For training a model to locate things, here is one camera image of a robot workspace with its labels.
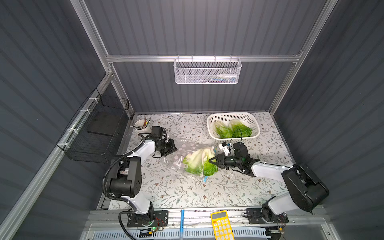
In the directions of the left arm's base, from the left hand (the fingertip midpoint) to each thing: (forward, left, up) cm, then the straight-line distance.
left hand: (178, 149), depth 91 cm
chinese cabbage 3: (-8, -12, 0) cm, 15 cm away
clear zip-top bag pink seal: (-1, -3, -1) cm, 3 cm away
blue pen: (-39, -4, -7) cm, 40 cm away
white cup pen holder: (+18, +26, +1) cm, 31 cm away
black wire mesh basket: (-3, +39, +20) cm, 44 cm away
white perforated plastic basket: (+28, -50, -2) cm, 58 cm away
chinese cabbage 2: (+14, -40, +2) cm, 42 cm away
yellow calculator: (-39, -23, -6) cm, 46 cm away
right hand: (-10, -20, +3) cm, 22 cm away
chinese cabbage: (+12, -32, +3) cm, 34 cm away
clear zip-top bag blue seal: (-6, +6, -2) cm, 8 cm away
